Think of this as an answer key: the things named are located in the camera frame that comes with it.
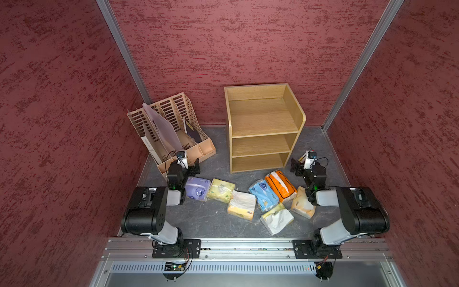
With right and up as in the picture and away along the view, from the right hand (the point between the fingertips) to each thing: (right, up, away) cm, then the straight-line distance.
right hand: (300, 160), depth 94 cm
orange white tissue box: (-32, -19, -13) cm, 39 cm away
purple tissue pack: (-54, -13, -9) cm, 56 cm away
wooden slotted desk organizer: (-69, +27, +14) cm, 76 cm away
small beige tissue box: (-4, -20, -12) cm, 24 cm away
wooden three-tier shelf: (-22, +19, -13) cm, 32 cm away
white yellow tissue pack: (-17, -23, -20) cm, 35 cm away
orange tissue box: (-13, -11, -9) cm, 19 cm away
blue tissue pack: (-20, -18, -9) cm, 29 cm away
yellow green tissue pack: (-42, -14, -9) cm, 45 cm away
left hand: (-60, 0, 0) cm, 60 cm away
